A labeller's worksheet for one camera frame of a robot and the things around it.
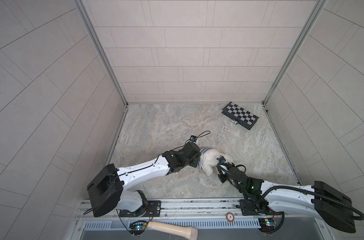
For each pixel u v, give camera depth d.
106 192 0.40
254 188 0.60
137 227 0.65
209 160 0.77
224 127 1.02
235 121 1.04
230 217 0.69
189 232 0.62
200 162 0.77
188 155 0.59
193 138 0.71
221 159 0.68
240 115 1.05
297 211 0.49
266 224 0.68
